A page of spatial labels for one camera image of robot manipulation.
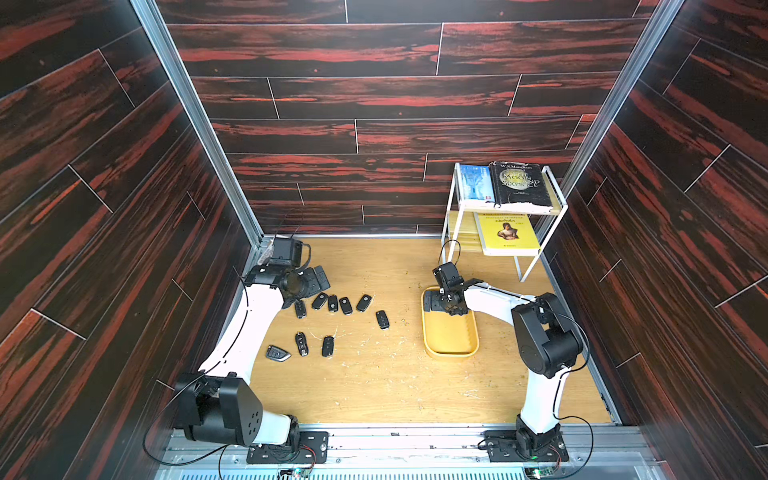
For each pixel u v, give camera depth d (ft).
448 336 2.99
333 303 3.25
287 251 2.06
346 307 3.24
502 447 2.41
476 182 2.90
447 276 2.60
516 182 2.85
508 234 3.13
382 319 3.15
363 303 3.32
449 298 2.42
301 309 3.22
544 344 1.67
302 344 2.98
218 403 1.32
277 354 2.90
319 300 3.32
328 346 2.97
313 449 2.37
